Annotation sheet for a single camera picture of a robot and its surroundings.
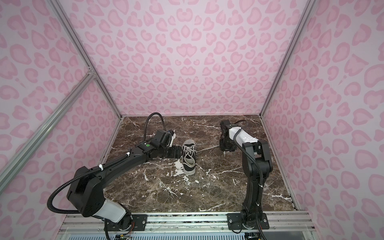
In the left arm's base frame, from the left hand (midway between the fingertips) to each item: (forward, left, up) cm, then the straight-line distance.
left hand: (179, 150), depth 84 cm
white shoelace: (+6, -7, -9) cm, 13 cm away
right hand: (+6, -29, -10) cm, 31 cm away
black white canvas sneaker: (-7, -5, -7) cm, 11 cm away
